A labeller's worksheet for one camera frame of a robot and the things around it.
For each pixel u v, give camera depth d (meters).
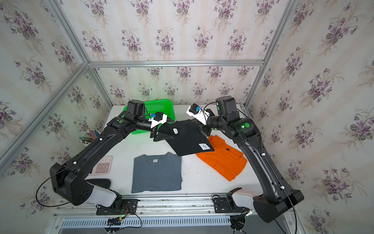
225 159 0.90
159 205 0.75
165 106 1.13
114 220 0.71
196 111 0.51
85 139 0.83
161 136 0.61
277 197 0.37
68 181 0.39
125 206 0.73
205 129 0.55
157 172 0.86
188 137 0.67
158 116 0.56
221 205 0.73
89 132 0.86
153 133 0.65
